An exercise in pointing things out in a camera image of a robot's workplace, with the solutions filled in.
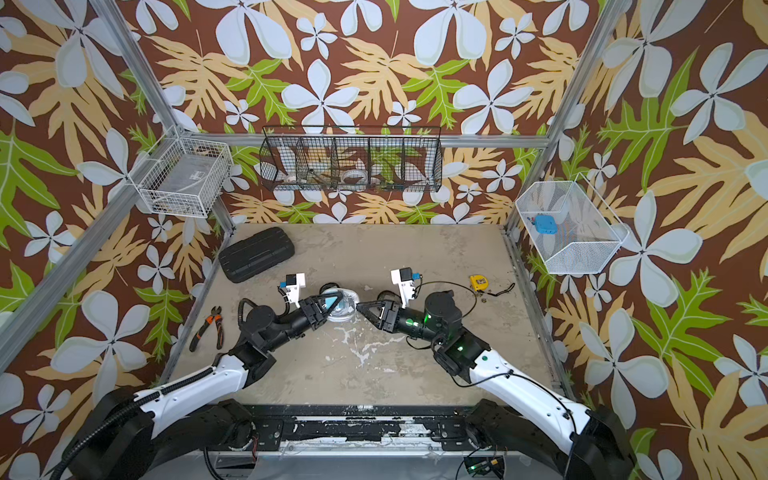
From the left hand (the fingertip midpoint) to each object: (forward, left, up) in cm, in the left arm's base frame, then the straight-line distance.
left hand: (343, 295), depth 72 cm
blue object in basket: (+24, -57, +1) cm, 62 cm away
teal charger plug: (-2, +3, 0) cm, 4 cm away
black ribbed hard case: (+28, +35, -19) cm, 49 cm away
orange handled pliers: (+6, +44, -25) cm, 51 cm away
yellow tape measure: (+19, -43, -23) cm, 52 cm away
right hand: (-6, -4, +3) cm, 8 cm away
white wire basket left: (+35, +49, +9) cm, 61 cm away
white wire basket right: (+16, -63, +6) cm, 66 cm away
